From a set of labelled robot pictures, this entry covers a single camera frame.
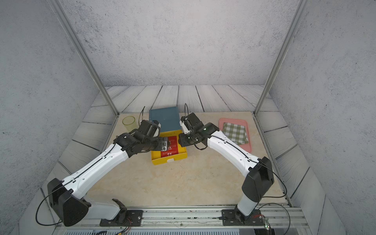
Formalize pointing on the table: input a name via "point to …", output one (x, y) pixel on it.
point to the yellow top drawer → (156, 157)
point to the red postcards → (173, 149)
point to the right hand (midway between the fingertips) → (182, 140)
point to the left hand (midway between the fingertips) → (167, 144)
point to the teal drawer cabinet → (168, 118)
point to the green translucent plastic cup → (129, 122)
